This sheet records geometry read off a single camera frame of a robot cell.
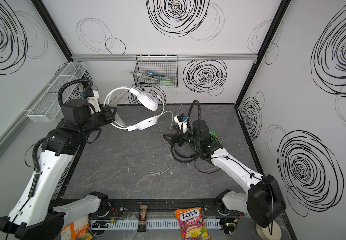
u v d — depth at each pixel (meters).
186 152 0.94
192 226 0.66
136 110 1.16
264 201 0.40
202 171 0.87
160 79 0.86
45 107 0.72
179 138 0.66
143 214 0.69
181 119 0.64
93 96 0.56
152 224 0.71
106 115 0.56
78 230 0.65
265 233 0.62
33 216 0.35
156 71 0.89
